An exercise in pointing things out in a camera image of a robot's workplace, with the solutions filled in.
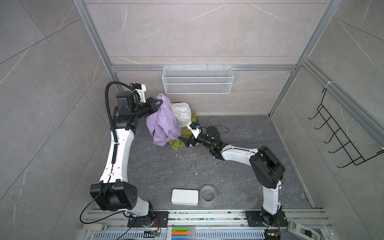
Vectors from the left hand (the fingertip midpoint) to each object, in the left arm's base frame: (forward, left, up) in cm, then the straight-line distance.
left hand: (162, 98), depth 71 cm
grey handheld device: (-53, -65, -38) cm, 92 cm away
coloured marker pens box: (-51, -9, -40) cm, 65 cm away
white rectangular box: (-36, -10, -36) cm, 52 cm away
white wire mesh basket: (+33, -19, -11) cm, 40 cm away
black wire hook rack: (-29, -82, -8) cm, 87 cm away
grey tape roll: (-33, -22, -41) cm, 57 cm away
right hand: (-4, -9, -20) cm, 23 cm away
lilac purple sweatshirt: (-8, 0, -11) cm, 13 cm away
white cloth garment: (+16, -8, -26) cm, 32 cm away
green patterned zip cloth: (+20, -17, -36) cm, 44 cm away
